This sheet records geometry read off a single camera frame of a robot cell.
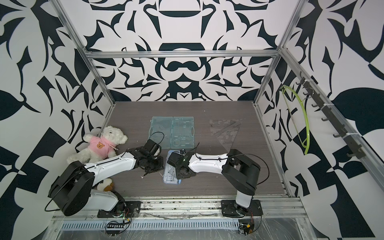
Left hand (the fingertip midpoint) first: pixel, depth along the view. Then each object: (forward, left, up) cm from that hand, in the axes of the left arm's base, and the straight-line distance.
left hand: (164, 164), depth 87 cm
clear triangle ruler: (+24, -40, -3) cm, 47 cm away
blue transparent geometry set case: (-6, -4, 0) cm, 7 cm away
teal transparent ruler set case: (+23, -6, -1) cm, 24 cm away
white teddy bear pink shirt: (+8, +36, +6) cm, 38 cm away
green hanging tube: (-1, -67, +29) cm, 73 cm away
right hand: (-4, -10, -2) cm, 11 cm away
